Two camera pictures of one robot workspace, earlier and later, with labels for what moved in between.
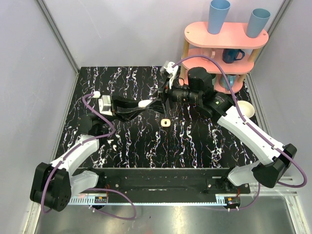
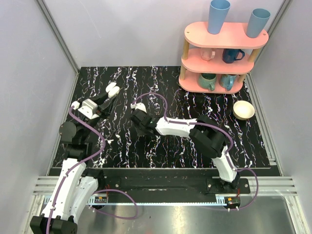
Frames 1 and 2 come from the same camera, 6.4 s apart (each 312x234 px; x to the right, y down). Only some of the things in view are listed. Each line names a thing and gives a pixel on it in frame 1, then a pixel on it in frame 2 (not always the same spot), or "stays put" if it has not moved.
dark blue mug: [229, 55] stays put
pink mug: [210, 52] stays put
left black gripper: [113, 108] -> [101, 104]
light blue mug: [231, 78] stays put
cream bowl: [246, 108] stays put
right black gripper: [165, 92] -> [139, 132]
